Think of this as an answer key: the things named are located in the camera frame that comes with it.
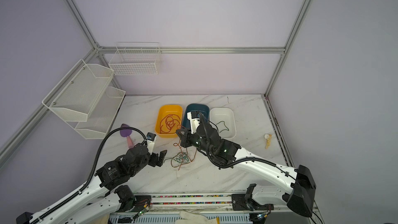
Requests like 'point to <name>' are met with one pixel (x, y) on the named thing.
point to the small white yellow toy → (268, 137)
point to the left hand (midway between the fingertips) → (156, 149)
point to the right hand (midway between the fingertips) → (174, 132)
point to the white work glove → (188, 218)
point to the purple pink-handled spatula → (126, 133)
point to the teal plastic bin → (204, 109)
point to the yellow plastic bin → (163, 111)
